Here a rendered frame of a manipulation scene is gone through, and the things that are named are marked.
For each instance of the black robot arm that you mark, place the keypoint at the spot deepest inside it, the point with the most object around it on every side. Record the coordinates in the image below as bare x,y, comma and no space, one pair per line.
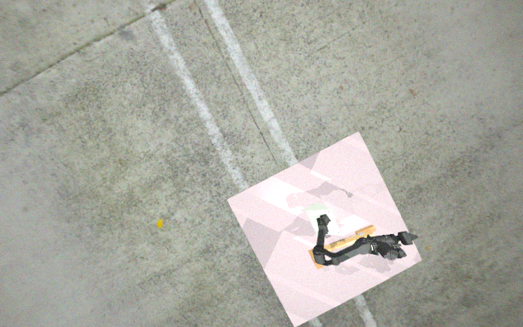
361,246

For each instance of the long wooden beam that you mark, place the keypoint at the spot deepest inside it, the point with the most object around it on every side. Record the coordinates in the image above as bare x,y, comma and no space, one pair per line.
347,241

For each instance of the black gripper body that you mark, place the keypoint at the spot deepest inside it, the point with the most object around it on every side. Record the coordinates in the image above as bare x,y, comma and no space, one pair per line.
402,236

